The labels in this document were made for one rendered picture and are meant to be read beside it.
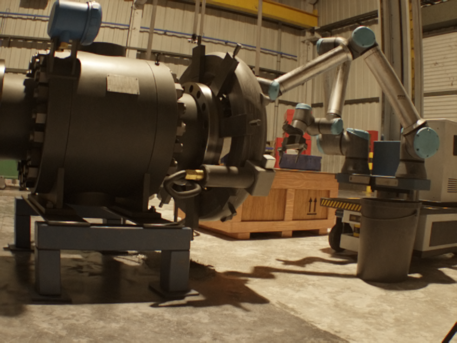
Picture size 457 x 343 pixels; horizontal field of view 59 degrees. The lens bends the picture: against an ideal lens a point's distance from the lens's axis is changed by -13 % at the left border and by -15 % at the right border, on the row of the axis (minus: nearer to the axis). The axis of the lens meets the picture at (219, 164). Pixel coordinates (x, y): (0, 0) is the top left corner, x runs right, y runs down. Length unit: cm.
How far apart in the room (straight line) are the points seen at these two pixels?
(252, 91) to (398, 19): 143
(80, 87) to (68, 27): 22
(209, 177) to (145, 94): 38
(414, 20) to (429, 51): 910
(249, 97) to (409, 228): 91
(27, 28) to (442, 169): 1175
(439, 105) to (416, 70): 870
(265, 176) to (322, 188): 175
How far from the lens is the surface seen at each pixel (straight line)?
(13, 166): 511
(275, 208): 317
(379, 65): 227
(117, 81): 166
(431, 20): 1155
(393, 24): 298
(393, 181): 248
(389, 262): 205
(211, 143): 185
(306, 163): 349
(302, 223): 333
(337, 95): 260
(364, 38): 228
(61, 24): 160
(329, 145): 283
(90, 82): 162
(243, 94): 180
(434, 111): 1150
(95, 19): 161
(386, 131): 282
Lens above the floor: 48
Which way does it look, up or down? level
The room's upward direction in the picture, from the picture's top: 4 degrees clockwise
